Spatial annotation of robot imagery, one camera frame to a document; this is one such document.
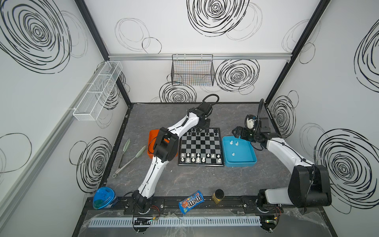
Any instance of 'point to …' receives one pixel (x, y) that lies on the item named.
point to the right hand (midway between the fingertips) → (237, 132)
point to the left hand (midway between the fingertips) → (207, 125)
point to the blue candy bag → (194, 200)
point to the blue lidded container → (104, 197)
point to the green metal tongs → (124, 150)
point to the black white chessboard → (201, 146)
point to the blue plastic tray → (238, 152)
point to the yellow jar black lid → (218, 195)
